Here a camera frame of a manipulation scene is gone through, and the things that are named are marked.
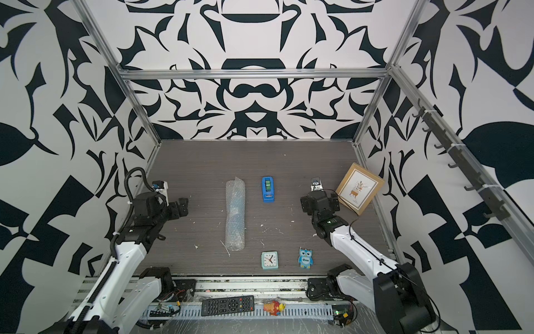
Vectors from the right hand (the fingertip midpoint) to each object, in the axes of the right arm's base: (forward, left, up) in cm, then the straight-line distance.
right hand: (319, 192), depth 87 cm
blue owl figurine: (-23, +7, -11) cm, 26 cm away
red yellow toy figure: (-39, +19, -7) cm, 44 cm away
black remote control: (-38, +35, -8) cm, 52 cm away
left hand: (-4, +59, +3) cm, 59 cm away
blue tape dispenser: (+7, +21, -8) cm, 24 cm away
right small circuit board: (-40, -3, -12) cm, 42 cm away
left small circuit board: (-39, +56, -7) cm, 68 cm away
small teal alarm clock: (-24, +21, -9) cm, 33 cm away
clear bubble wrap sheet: (-10, +35, -5) cm, 36 cm away
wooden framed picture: (+3, -18, -3) cm, 18 cm away
